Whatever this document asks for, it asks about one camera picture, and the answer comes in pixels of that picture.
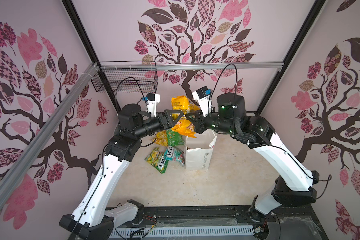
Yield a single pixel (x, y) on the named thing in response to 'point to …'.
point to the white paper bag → (198, 150)
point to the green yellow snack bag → (157, 160)
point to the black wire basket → (126, 76)
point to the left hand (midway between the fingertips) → (180, 118)
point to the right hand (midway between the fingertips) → (187, 112)
